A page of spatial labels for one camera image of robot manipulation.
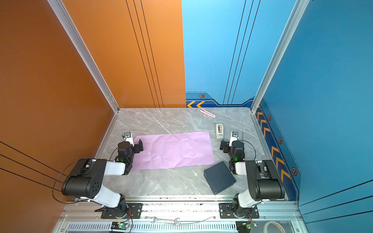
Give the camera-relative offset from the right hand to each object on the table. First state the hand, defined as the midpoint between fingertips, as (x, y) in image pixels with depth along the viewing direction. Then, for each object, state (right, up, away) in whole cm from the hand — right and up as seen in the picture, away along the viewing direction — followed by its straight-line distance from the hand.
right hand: (229, 140), depth 94 cm
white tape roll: (+12, -37, -25) cm, 46 cm away
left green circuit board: (-58, -39, -24) cm, 74 cm away
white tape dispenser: (-5, +5, +8) cm, 11 cm away
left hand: (-63, +1, 0) cm, 63 cm away
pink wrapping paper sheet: (-36, -7, +2) cm, 37 cm away
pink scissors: (-12, +19, +22) cm, 32 cm away
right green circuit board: (+4, -38, -25) cm, 45 cm away
